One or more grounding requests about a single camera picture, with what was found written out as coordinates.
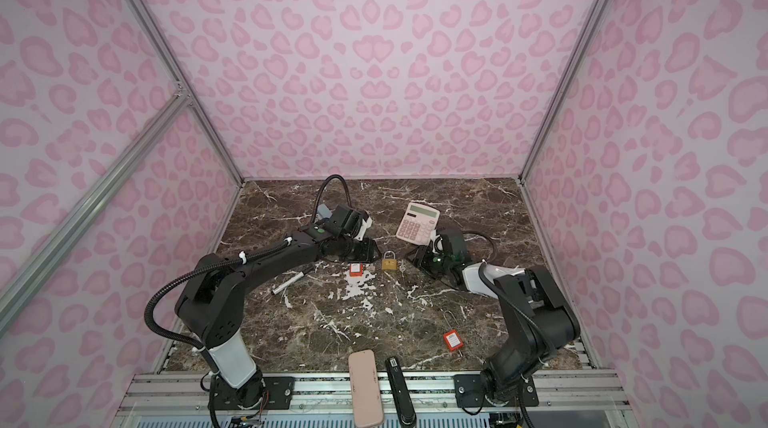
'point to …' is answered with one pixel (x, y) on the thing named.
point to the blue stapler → (324, 211)
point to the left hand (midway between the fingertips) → (380, 251)
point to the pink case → (366, 389)
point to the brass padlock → (389, 264)
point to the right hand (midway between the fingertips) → (410, 257)
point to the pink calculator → (418, 223)
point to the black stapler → (402, 403)
